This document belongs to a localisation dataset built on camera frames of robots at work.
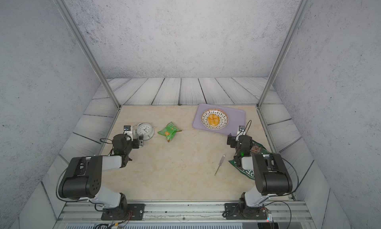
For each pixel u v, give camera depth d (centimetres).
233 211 68
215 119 108
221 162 91
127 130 82
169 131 99
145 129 101
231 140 85
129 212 72
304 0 71
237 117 115
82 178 46
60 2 71
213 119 108
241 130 80
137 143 85
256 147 93
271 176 45
